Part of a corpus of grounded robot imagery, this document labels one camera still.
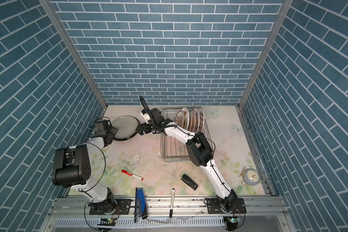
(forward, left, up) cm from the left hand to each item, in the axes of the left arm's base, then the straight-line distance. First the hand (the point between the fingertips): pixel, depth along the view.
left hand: (114, 129), depth 97 cm
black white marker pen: (-48, -39, -6) cm, 62 cm away
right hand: (-1, -18, +4) cm, 19 cm away
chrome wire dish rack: (-14, -40, -5) cm, 43 cm away
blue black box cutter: (-47, -24, -5) cm, 53 cm away
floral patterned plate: (0, -53, +10) cm, 54 cm away
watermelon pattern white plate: (+2, -49, +9) cm, 50 cm away
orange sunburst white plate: (+7, -44, +2) cm, 45 cm away
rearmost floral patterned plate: (-1, -58, +12) cm, 59 cm away
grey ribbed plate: (+7, -5, -7) cm, 12 cm away
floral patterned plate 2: (+2, -56, +9) cm, 57 cm away
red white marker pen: (-29, -16, -7) cm, 34 cm away
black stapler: (-34, -50, -3) cm, 60 cm away
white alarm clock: (-32, -84, -2) cm, 90 cm away
